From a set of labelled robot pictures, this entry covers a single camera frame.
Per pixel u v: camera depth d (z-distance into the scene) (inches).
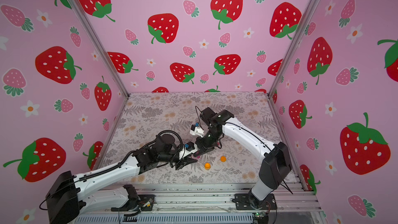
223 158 34.7
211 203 29.6
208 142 25.8
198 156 27.6
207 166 33.3
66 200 15.2
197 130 28.1
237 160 34.7
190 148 24.5
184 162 25.9
